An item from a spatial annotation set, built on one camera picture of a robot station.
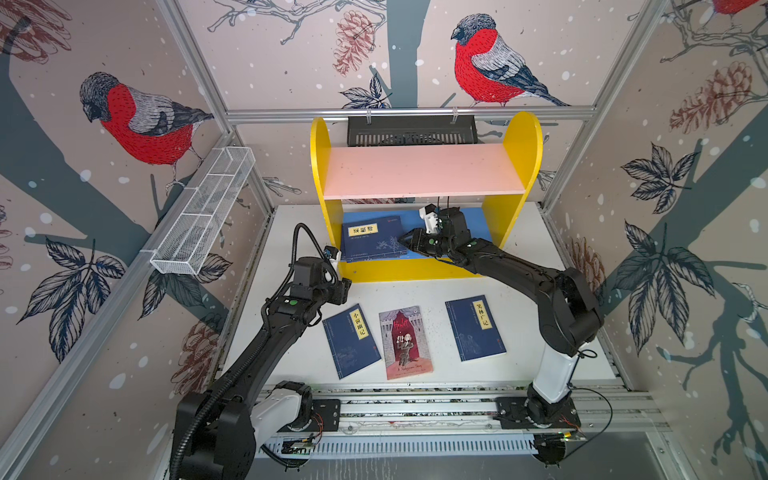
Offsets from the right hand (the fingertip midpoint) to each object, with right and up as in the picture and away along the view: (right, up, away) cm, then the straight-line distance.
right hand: (399, 243), depth 88 cm
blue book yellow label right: (+23, -26, 0) cm, 34 cm away
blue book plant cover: (-8, +1, +2) cm, 8 cm away
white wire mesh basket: (-52, 0, -17) cm, 55 cm away
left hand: (-17, -10, -4) cm, 20 cm away
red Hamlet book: (+1, -29, -2) cm, 29 cm away
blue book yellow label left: (-14, -29, -1) cm, 32 cm away
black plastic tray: (+5, +37, +10) cm, 39 cm away
